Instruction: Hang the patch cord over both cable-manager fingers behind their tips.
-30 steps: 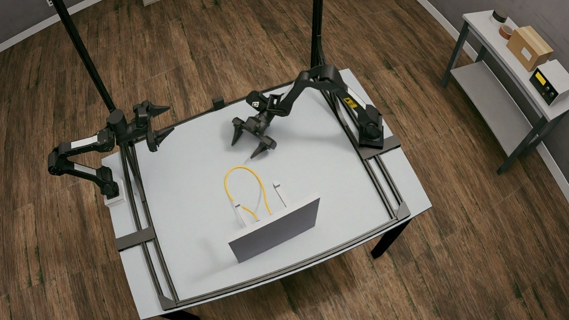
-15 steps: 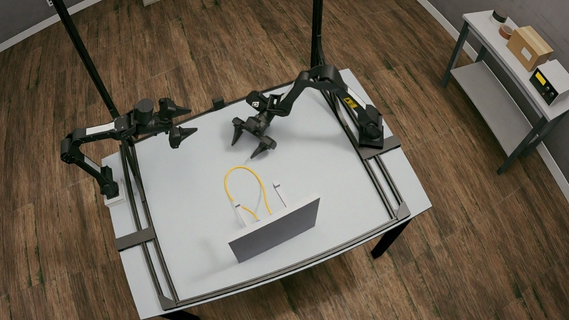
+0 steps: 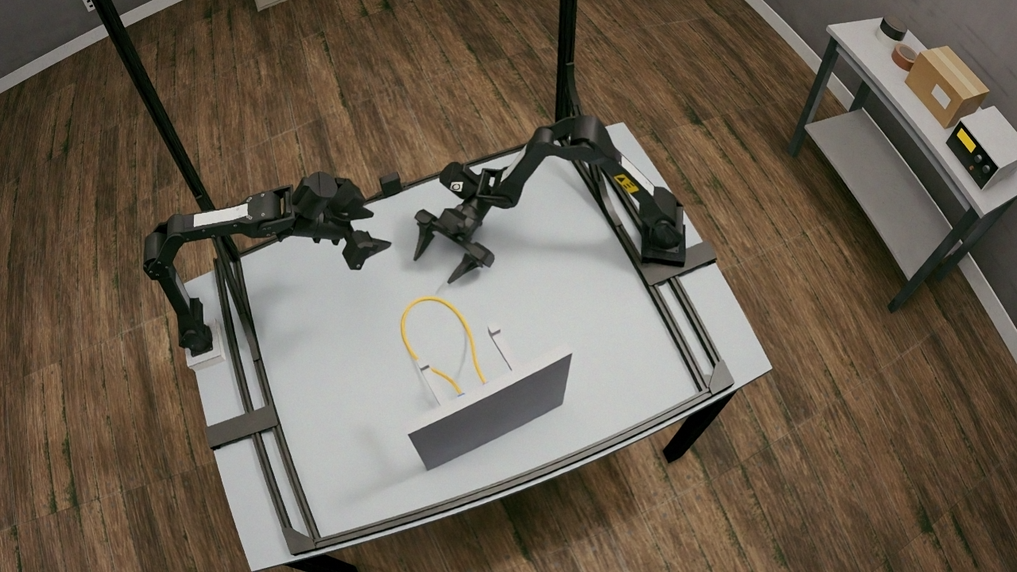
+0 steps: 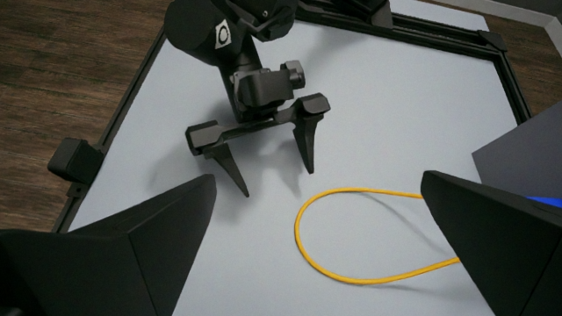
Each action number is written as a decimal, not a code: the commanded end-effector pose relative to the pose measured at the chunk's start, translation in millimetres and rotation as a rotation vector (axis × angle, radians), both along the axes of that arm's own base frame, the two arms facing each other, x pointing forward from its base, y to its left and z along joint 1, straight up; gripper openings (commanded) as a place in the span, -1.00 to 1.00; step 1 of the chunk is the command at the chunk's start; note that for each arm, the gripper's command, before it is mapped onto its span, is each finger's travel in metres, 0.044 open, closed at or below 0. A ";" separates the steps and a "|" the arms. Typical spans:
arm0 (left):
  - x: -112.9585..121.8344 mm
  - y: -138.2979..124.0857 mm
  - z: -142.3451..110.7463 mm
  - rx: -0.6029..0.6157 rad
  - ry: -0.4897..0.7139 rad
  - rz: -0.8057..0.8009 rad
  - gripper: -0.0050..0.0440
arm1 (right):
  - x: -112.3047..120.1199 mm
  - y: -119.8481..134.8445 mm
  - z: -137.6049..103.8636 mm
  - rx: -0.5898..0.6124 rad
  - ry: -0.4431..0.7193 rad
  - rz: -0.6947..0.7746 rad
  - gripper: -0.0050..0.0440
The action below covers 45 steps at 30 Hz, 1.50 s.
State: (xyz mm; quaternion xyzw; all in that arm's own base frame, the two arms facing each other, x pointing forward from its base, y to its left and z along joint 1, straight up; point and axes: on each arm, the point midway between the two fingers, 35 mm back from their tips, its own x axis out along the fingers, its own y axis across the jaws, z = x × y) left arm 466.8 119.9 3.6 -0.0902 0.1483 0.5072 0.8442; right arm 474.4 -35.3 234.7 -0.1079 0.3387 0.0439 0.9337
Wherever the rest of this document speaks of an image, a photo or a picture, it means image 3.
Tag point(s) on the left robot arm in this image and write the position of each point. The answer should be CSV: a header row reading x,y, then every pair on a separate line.
x,y
589,138

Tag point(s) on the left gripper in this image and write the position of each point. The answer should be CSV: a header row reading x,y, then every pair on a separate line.
x,y
479,255

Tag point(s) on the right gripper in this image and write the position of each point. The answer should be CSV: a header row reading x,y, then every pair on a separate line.
x,y
359,244

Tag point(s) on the yellow patch cord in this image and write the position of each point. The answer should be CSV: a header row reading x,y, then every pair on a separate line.
x,y
467,329

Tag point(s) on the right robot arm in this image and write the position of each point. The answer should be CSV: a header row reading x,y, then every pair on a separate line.
x,y
257,216

